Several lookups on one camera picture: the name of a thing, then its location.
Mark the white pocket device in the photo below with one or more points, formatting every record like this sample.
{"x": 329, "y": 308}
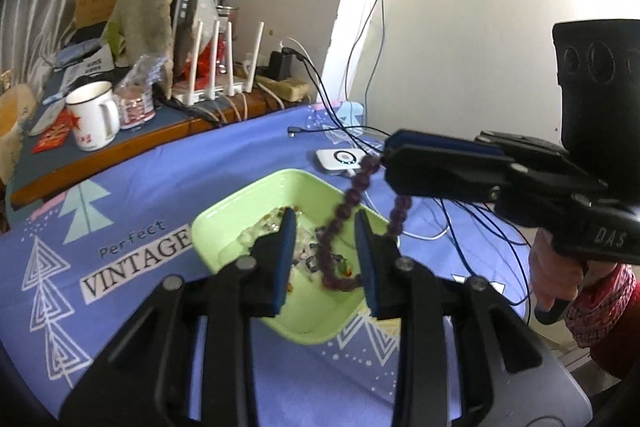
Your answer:
{"x": 340, "y": 159}

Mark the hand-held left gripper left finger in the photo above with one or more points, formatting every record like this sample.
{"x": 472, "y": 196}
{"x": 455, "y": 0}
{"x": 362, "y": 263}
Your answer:
{"x": 285, "y": 252}

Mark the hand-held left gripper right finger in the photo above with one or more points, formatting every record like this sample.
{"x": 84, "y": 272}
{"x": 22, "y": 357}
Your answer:
{"x": 367, "y": 257}

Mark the brown wooden desk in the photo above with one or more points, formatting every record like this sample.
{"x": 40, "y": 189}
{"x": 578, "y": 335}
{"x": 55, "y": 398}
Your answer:
{"x": 125, "y": 157}

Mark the white router with antennas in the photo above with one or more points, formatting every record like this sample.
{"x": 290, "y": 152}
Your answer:
{"x": 210, "y": 96}

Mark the crumpled clear plastic bag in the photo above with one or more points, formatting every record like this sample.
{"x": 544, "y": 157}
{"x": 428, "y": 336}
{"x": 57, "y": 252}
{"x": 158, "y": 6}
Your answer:
{"x": 135, "y": 107}

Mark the beige power strip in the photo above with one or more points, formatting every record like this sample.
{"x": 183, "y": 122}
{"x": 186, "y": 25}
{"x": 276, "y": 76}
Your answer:
{"x": 287, "y": 88}

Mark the light blue packet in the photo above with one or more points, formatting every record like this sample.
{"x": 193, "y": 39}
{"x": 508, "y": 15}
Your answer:
{"x": 350, "y": 113}

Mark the person's right hand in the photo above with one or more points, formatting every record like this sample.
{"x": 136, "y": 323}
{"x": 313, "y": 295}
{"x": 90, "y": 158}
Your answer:
{"x": 545, "y": 277}

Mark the light green plastic basket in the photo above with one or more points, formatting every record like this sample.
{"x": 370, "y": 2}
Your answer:
{"x": 230, "y": 232}

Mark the black charger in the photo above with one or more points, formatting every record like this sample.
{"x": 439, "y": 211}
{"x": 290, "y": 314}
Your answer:
{"x": 280, "y": 64}

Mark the red envelope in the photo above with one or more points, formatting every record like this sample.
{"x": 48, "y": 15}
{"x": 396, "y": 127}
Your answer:
{"x": 52, "y": 134}

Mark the white enamel mug red star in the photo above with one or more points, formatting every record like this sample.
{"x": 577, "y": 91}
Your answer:
{"x": 92, "y": 117}

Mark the blue printed tablecloth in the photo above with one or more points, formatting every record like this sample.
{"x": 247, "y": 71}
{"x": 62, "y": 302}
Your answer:
{"x": 150, "y": 217}

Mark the beige woven item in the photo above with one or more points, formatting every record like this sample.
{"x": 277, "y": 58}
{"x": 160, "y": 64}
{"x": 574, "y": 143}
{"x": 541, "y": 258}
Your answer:
{"x": 12, "y": 132}

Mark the cardboard box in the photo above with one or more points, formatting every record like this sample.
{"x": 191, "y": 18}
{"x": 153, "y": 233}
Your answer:
{"x": 97, "y": 4}

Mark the white blue paper box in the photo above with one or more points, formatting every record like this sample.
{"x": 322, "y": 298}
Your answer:
{"x": 82, "y": 59}

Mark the glass jar red contents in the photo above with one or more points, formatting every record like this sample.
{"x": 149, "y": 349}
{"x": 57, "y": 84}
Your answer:
{"x": 222, "y": 52}

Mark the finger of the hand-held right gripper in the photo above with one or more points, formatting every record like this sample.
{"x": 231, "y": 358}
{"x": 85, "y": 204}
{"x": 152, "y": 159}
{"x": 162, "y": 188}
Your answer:
{"x": 450, "y": 141}
{"x": 440, "y": 172}

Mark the person's right forearm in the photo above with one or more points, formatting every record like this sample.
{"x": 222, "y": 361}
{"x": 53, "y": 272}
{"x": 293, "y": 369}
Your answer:
{"x": 610, "y": 312}

